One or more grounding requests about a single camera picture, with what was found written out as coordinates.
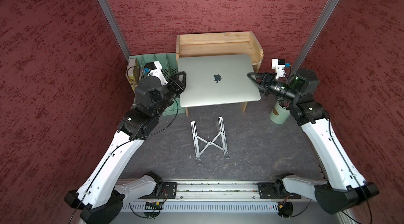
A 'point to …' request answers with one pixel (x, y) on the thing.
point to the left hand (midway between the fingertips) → (188, 79)
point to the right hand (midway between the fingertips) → (243, 81)
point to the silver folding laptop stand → (201, 144)
